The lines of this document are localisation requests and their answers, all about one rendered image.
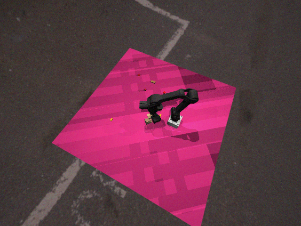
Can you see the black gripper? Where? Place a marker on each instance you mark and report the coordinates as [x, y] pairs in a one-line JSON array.
[[155, 117]]

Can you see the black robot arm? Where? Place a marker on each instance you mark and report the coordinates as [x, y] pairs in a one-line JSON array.
[[155, 101]]

